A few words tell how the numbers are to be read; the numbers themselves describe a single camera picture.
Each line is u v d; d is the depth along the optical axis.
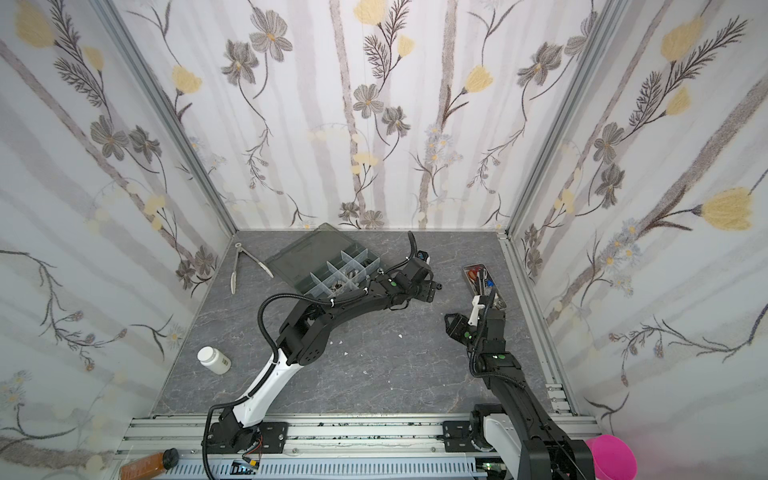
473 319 0.77
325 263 1.04
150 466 0.67
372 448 0.73
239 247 1.14
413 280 0.77
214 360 0.80
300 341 0.59
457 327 0.76
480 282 1.04
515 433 0.50
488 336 0.65
